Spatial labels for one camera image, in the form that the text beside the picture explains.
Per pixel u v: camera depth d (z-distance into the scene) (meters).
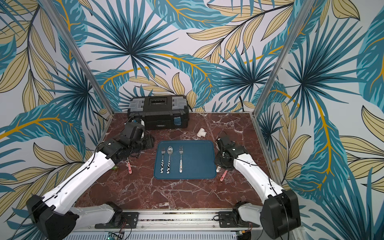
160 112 0.96
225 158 0.58
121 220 0.68
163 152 0.97
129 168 0.90
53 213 0.37
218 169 0.82
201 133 1.04
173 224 0.73
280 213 0.40
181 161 0.92
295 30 0.76
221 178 0.87
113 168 0.51
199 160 0.95
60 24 0.73
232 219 0.73
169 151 0.95
